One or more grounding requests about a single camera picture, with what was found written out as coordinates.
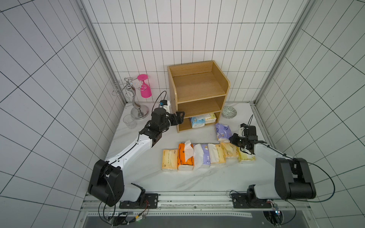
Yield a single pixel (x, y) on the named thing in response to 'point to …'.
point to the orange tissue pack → (185, 161)
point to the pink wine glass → (145, 91)
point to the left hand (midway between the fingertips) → (178, 116)
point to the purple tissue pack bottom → (224, 132)
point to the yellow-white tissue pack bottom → (210, 118)
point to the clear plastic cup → (130, 121)
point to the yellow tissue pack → (169, 160)
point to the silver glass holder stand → (140, 111)
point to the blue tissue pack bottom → (196, 123)
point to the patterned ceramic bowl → (229, 112)
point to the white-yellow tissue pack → (243, 156)
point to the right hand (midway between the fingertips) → (225, 136)
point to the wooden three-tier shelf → (200, 88)
